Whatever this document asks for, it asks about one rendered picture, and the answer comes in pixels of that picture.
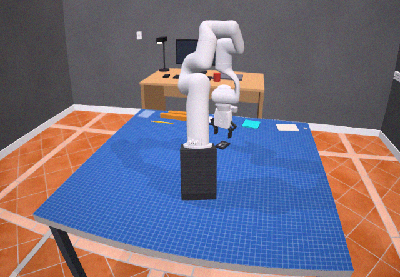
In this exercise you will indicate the blue work mat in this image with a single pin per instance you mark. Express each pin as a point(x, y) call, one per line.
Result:
point(274, 206)

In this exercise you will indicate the white flat tile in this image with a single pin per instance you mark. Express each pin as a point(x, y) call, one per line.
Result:
point(287, 127)

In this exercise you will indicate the black plastic tile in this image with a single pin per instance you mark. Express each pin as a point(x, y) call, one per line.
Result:
point(222, 145)

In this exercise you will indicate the cyan flat rectangular tile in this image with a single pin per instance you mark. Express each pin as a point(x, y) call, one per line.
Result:
point(251, 124)

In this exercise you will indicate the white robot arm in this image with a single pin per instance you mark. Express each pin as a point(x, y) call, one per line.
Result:
point(198, 84)

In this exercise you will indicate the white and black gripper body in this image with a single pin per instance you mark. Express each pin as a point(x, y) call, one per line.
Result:
point(223, 119)

